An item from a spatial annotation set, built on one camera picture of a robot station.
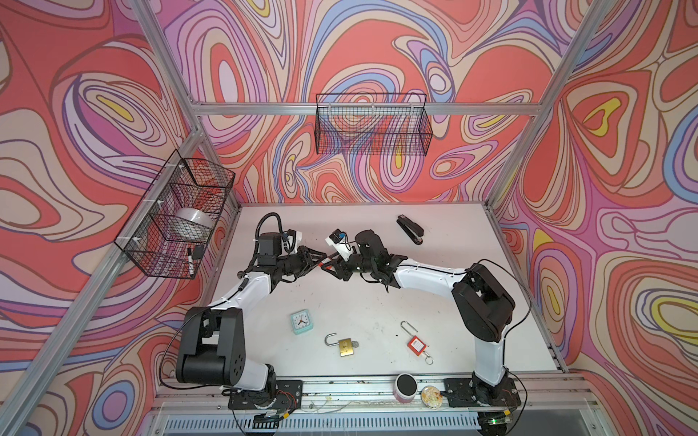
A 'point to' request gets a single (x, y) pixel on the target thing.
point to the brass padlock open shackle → (346, 346)
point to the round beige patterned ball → (431, 397)
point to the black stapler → (413, 230)
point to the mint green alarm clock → (302, 322)
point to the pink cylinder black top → (404, 388)
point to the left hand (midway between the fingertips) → (327, 256)
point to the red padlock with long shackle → (415, 345)
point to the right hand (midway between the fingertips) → (327, 267)
